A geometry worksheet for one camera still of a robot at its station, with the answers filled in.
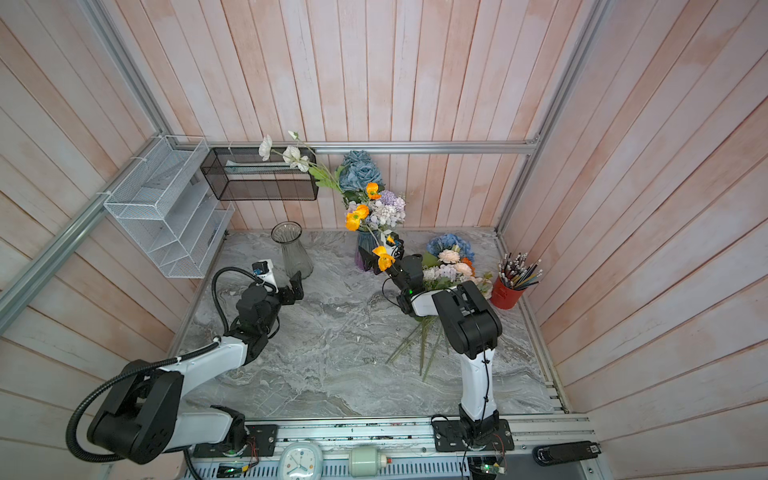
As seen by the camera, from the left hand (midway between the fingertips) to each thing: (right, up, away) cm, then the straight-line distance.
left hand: (288, 275), depth 88 cm
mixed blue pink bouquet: (+50, +3, +8) cm, 51 cm away
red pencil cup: (+66, -7, +3) cm, 67 cm away
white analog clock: (+9, -43, -19) cm, 48 cm away
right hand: (+25, +11, +5) cm, 27 cm away
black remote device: (+68, -40, -20) cm, 82 cm away
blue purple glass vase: (+23, +12, +14) cm, 29 cm away
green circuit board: (+54, -45, -18) cm, 73 cm away
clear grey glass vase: (0, +6, +9) cm, 11 cm away
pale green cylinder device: (+24, -40, -24) cm, 52 cm away
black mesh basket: (-20, +35, +16) cm, 44 cm away
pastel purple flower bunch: (+30, +19, -4) cm, 36 cm away
